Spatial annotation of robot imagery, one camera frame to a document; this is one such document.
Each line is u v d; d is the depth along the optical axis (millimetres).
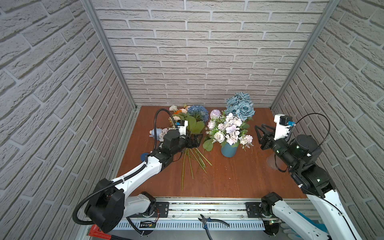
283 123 475
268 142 516
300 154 421
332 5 690
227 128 657
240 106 670
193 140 698
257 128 584
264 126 598
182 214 729
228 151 890
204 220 698
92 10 706
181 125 696
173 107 1171
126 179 450
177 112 1033
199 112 1066
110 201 405
